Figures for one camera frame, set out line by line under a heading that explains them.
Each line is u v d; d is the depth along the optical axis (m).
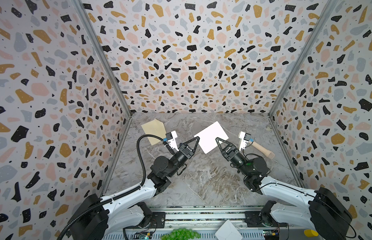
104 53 0.87
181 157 0.61
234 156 0.61
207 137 0.65
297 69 0.95
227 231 0.68
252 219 0.74
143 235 0.70
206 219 0.76
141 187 0.52
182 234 0.67
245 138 0.63
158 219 0.74
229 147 0.62
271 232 0.72
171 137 0.63
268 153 0.95
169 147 0.62
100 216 0.40
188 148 0.62
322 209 0.41
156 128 1.12
